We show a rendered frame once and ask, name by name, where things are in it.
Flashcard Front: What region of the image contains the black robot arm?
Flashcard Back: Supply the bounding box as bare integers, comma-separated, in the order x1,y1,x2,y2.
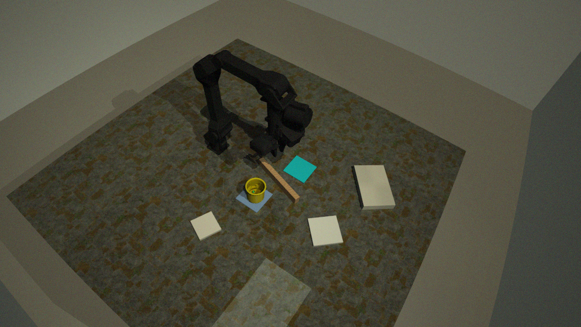
193,50,313,155

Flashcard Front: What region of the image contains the beige flat rectangular block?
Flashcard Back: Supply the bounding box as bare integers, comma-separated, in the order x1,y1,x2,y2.
353,165,395,210

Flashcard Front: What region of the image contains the tan flat bar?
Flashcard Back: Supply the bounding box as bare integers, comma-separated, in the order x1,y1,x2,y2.
259,157,300,204

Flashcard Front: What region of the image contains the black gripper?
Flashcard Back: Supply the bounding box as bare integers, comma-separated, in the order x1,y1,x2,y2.
250,116,287,157

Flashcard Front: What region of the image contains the beige flat square pad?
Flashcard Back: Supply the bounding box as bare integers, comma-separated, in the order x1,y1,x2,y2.
308,215,343,247

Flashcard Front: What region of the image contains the beige flat square tile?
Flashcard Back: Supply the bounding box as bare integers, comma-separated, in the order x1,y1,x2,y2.
191,211,221,241

